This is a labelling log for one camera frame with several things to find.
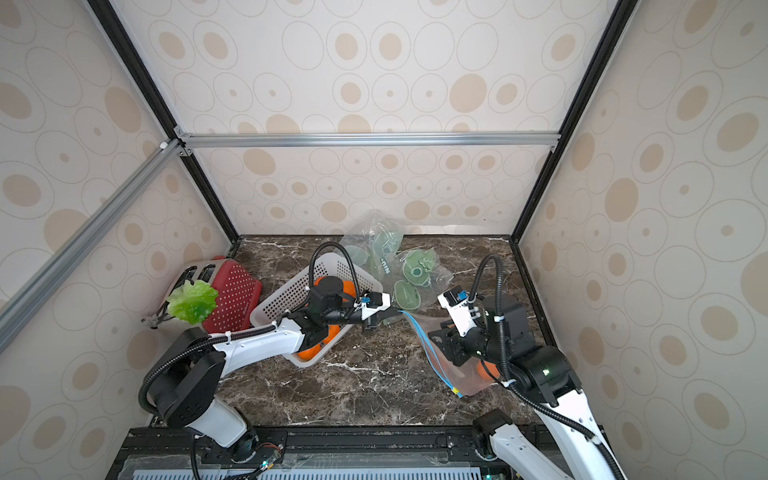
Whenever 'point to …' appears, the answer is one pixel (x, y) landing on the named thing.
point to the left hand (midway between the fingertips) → (406, 312)
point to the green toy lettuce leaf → (193, 303)
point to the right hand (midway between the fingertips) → (447, 327)
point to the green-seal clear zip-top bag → (419, 275)
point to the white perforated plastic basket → (294, 295)
